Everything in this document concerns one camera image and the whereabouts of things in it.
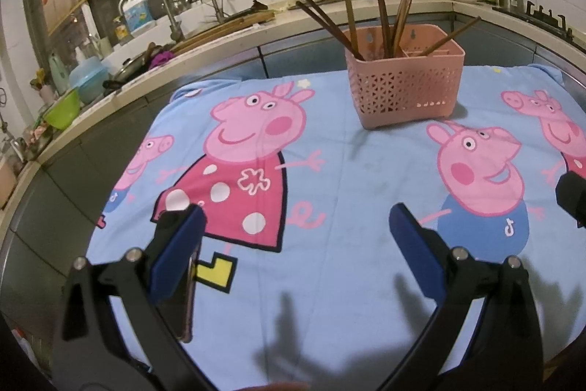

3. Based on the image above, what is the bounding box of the wooden cutting board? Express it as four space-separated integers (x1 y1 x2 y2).
171 10 275 56

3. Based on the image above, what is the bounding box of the blue white detergent jug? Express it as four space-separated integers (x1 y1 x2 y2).
122 0 154 34

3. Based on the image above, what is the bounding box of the blue plastic container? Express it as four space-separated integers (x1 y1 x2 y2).
68 56 109 105

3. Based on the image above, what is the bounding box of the gas stove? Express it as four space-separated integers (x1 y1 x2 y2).
493 1 585 52

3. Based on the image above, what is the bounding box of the black pan with lid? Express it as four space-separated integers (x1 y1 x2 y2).
102 49 163 93

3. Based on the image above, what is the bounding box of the pink perforated utensil basket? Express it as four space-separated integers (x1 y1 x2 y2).
345 24 465 130

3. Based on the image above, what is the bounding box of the blue Peppa Pig towel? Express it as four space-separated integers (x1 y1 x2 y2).
88 64 585 390

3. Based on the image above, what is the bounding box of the chrome sink faucet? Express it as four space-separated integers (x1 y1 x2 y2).
118 0 184 42

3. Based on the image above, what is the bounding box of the green plastic bowl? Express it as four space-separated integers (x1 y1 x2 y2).
43 88 81 131

